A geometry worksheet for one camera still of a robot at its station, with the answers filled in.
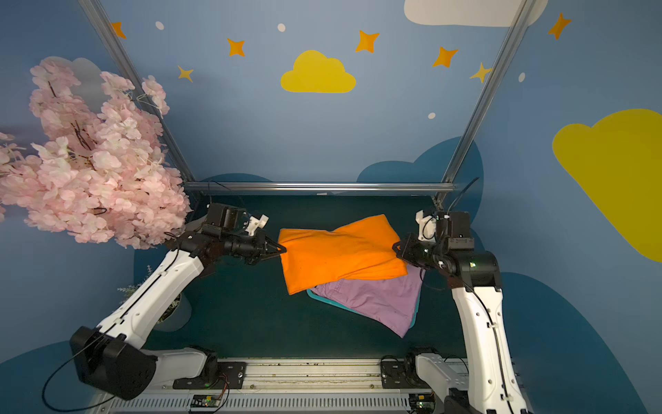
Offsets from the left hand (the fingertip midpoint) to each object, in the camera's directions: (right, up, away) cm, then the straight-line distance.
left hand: (285, 245), depth 73 cm
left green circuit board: (-23, -44, -2) cm, 49 cm away
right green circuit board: (+39, -45, -1) cm, 60 cm away
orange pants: (+22, 0, -3) cm, 23 cm away
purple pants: (+32, -17, +3) cm, 37 cm away
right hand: (+32, +1, -5) cm, 32 cm away
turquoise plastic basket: (+9, -17, +7) cm, 20 cm away
